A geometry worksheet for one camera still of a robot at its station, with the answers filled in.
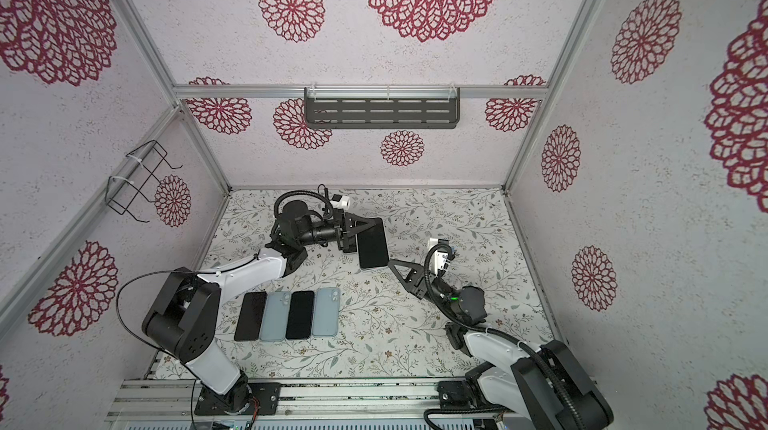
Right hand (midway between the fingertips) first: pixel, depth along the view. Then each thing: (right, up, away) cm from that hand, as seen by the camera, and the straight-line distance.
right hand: (390, 266), depth 67 cm
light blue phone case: (-33, -18, +22) cm, 44 cm away
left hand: (-4, +9, +9) cm, 13 cm away
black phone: (-4, +4, +5) cm, 8 cm away
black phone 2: (-26, -19, +21) cm, 38 cm away
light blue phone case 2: (-19, -18, +23) cm, 34 cm away
